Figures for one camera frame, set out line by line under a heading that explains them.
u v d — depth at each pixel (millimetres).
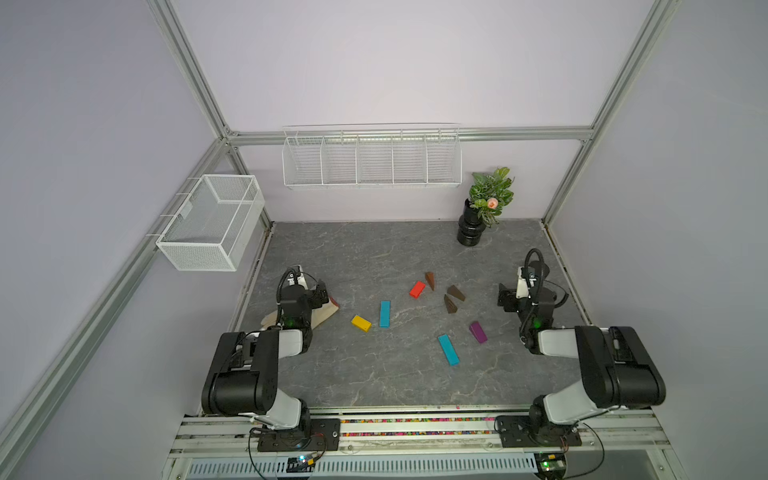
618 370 463
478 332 910
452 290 997
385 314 938
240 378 440
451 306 943
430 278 1023
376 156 1011
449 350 868
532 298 738
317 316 936
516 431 739
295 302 695
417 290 1015
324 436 739
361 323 919
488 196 921
